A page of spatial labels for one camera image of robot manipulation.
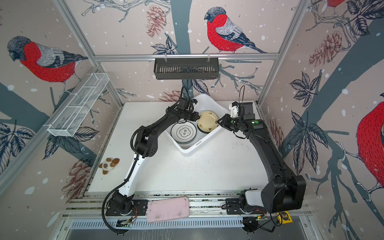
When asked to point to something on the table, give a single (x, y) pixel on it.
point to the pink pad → (168, 209)
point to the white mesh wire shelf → (78, 104)
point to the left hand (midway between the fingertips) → (200, 116)
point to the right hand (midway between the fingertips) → (217, 122)
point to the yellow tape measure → (284, 217)
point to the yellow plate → (206, 123)
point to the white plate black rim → (183, 132)
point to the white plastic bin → (205, 102)
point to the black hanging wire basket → (185, 69)
